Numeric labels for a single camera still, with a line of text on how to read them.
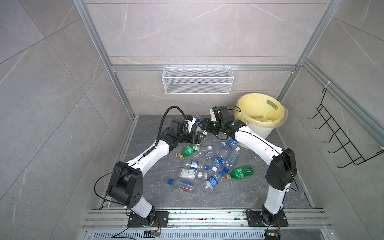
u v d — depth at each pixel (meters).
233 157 0.90
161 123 0.62
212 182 0.80
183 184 0.86
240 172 0.84
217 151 0.99
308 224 0.74
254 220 0.73
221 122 0.66
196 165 0.86
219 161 0.88
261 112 0.98
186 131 0.74
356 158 0.58
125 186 0.44
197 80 1.01
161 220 0.73
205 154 0.93
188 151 0.93
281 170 0.47
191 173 0.84
